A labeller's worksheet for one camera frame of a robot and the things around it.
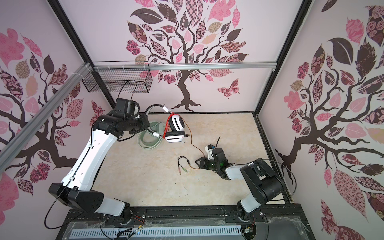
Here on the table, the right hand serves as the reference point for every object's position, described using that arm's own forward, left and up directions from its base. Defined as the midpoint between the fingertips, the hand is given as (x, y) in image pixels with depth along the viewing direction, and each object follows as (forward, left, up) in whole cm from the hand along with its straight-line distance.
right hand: (198, 160), depth 90 cm
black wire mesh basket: (+67, +63, +15) cm, 93 cm away
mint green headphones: (+21, +27, +5) cm, 34 cm away
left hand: (+6, +25, +27) cm, 37 cm away
